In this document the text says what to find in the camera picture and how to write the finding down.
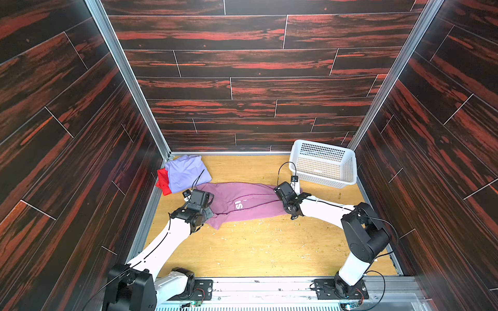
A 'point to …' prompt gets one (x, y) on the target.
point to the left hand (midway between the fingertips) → (207, 211)
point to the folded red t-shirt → (163, 181)
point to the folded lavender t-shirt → (185, 172)
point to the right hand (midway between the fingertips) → (299, 195)
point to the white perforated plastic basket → (323, 164)
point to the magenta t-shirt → (235, 201)
